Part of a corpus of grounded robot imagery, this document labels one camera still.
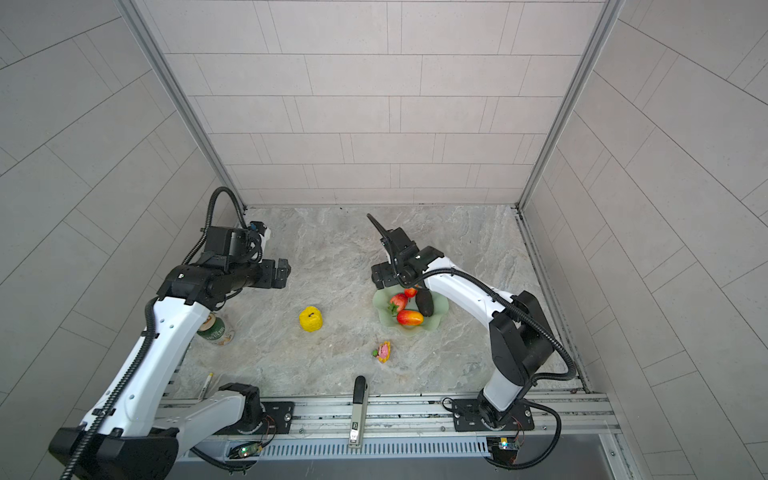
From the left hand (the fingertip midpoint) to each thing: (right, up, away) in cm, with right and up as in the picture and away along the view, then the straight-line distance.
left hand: (281, 262), depth 74 cm
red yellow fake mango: (+33, -11, +15) cm, 38 cm away
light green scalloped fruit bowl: (+24, -13, +13) cm, 30 cm away
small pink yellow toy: (+25, -24, +4) cm, 35 cm away
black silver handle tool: (+20, -35, -4) cm, 40 cm away
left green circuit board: (-4, -40, -9) cm, 41 cm away
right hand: (+26, -5, +12) cm, 29 cm away
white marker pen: (-20, -32, +1) cm, 38 cm away
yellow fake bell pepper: (+5, -17, +9) cm, 20 cm away
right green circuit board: (+54, -42, -6) cm, 69 cm away
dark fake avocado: (+37, -12, +13) cm, 41 cm away
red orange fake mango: (+32, -17, +11) cm, 37 cm away
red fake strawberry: (+29, -13, +13) cm, 35 cm away
